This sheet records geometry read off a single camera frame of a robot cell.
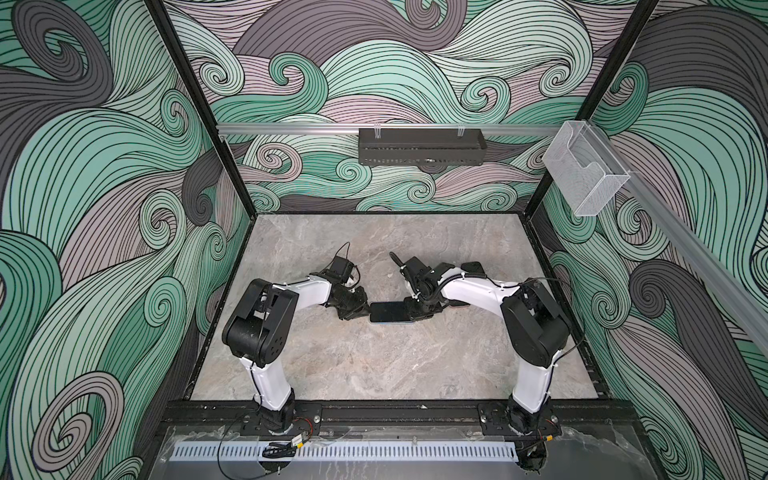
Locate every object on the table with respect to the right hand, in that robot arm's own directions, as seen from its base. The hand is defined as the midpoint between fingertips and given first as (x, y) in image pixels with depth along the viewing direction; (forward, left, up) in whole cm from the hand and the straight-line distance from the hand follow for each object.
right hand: (414, 317), depth 91 cm
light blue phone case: (-2, +7, 0) cm, 7 cm away
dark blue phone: (+2, +8, -1) cm, 8 cm away
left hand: (+2, +13, +1) cm, 13 cm away
